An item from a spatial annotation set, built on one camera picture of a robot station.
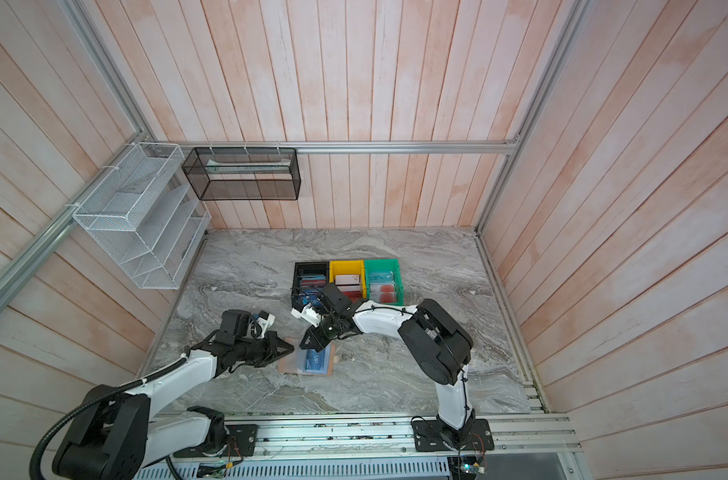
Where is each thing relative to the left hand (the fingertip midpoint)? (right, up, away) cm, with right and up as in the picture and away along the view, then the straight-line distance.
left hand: (293, 353), depth 83 cm
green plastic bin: (+27, +25, +18) cm, 41 cm away
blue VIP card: (+7, -3, +2) cm, 8 cm away
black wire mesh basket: (-22, +58, +21) cm, 65 cm away
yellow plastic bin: (+15, +24, +18) cm, 34 cm away
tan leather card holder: (0, -3, +1) cm, 3 cm away
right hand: (+3, +2, +2) cm, 4 cm away
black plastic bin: (0, +24, +23) cm, 33 cm away
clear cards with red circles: (+27, +17, +18) cm, 37 cm away
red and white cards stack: (+15, +18, +17) cm, 29 cm away
